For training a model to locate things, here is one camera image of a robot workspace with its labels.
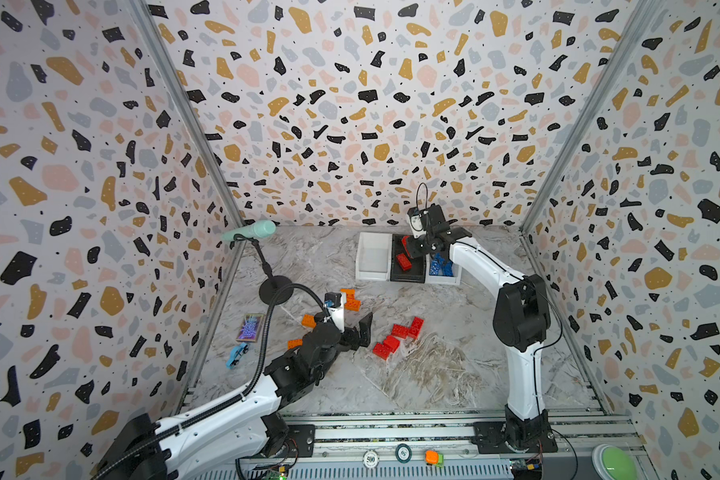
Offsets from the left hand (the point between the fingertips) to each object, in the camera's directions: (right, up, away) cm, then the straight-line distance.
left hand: (362, 309), depth 76 cm
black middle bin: (+18, +7, +28) cm, 34 cm away
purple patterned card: (-35, -9, +15) cm, 39 cm away
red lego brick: (+14, +11, +34) cm, 38 cm away
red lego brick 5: (+5, -15, +12) cm, 19 cm away
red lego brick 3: (+11, -10, +16) cm, 22 cm away
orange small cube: (+17, -34, -6) cm, 38 cm away
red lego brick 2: (+16, -9, +16) cm, 24 cm away
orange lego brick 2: (-5, -2, +21) cm, 22 cm away
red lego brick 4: (+8, -12, +13) cm, 19 cm away
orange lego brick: (-6, +1, +27) cm, 28 cm away
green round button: (+62, -37, -4) cm, 72 cm away
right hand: (+14, +19, +20) cm, 31 cm away
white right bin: (+25, +5, +27) cm, 38 cm away
